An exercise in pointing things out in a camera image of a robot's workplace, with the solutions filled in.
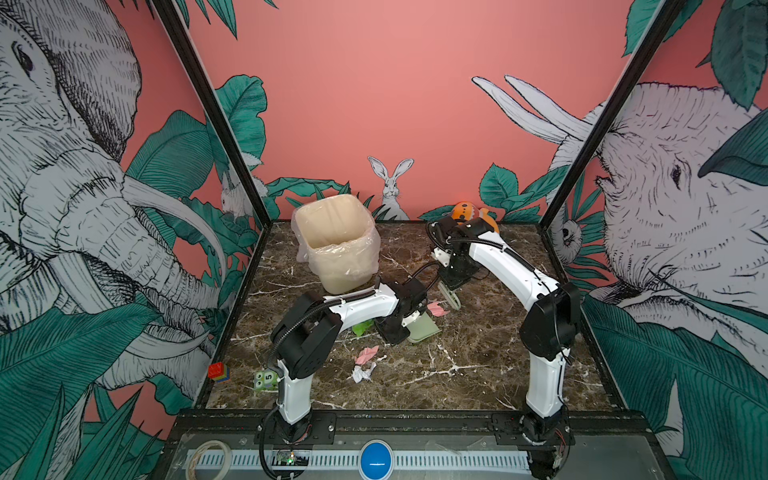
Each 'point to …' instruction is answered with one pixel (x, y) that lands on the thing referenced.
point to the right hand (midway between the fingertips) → (450, 280)
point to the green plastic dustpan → (422, 328)
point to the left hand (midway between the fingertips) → (391, 333)
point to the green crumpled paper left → (361, 328)
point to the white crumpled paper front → (359, 374)
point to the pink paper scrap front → (366, 354)
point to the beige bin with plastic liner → (336, 235)
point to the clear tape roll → (198, 448)
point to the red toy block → (219, 372)
